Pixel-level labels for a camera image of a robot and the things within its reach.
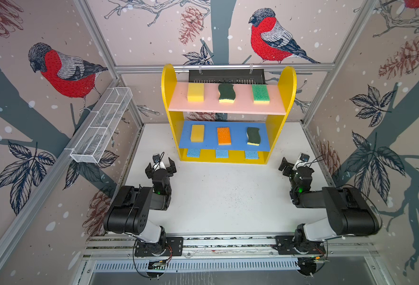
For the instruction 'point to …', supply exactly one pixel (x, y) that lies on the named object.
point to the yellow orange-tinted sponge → (197, 133)
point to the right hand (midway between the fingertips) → (291, 159)
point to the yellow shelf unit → (227, 122)
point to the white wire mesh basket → (101, 124)
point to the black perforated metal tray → (246, 76)
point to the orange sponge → (224, 136)
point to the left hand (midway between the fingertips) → (162, 157)
